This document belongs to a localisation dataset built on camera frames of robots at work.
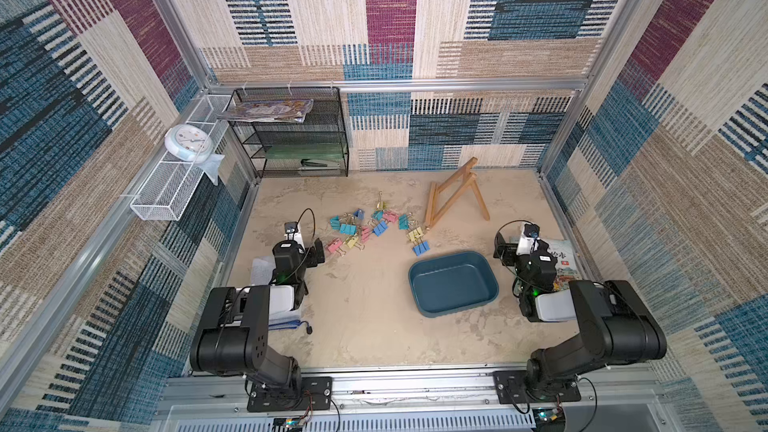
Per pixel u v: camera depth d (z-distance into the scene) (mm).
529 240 777
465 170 928
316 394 734
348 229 992
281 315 865
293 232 806
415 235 996
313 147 1116
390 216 1054
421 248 982
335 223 1024
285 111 873
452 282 929
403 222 1043
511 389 731
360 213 1051
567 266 938
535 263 706
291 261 719
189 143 754
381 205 1056
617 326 456
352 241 992
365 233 992
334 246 975
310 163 1114
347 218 1030
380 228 1024
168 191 914
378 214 1076
